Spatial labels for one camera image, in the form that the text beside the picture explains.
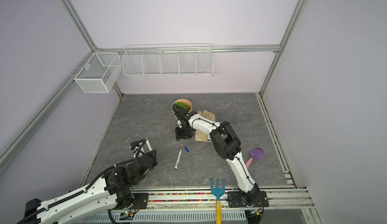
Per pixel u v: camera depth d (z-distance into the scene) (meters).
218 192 0.75
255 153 0.88
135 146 0.67
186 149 0.91
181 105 0.99
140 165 0.55
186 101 1.02
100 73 0.97
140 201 0.74
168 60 0.99
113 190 0.53
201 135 0.97
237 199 0.74
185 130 0.83
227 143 0.57
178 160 0.87
